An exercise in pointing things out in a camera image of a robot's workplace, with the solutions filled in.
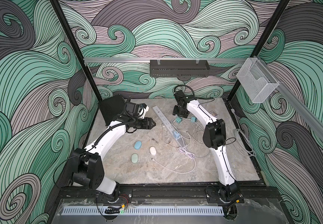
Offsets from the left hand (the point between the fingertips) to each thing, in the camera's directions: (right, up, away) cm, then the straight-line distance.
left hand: (151, 122), depth 82 cm
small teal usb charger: (+23, +3, -12) cm, 26 cm away
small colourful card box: (+49, +5, +28) cm, 56 cm away
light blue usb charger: (+16, -9, +8) cm, 20 cm away
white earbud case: (0, -19, +6) cm, 20 cm away
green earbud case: (-11, -23, +3) cm, 26 cm away
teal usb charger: (+19, 0, +21) cm, 29 cm away
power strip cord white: (+21, -19, +5) cm, 28 cm away
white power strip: (+11, -4, +18) cm, 22 cm away
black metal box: (-36, +10, +32) cm, 49 cm away
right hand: (+17, +4, +18) cm, 25 cm away
